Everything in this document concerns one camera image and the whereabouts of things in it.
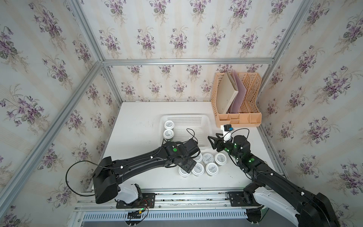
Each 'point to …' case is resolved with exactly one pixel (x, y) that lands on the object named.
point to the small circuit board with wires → (134, 214)
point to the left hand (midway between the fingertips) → (189, 164)
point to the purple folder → (242, 90)
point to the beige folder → (226, 92)
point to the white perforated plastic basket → (188, 126)
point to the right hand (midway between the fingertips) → (214, 136)
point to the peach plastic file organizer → (249, 114)
